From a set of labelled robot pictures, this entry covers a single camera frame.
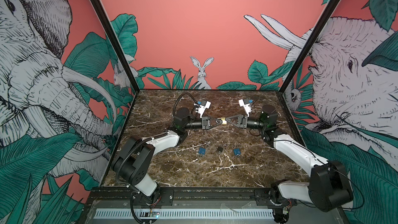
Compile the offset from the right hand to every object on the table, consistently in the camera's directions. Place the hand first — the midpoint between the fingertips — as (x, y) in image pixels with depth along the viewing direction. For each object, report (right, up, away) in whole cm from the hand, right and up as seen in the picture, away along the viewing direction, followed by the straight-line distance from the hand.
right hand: (226, 121), depth 71 cm
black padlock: (-1, -19, +19) cm, 27 cm away
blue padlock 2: (+9, -20, +17) cm, 28 cm away
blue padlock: (-12, -19, +18) cm, 29 cm away
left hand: (-2, -1, 0) cm, 2 cm away
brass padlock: (-1, 0, +2) cm, 2 cm away
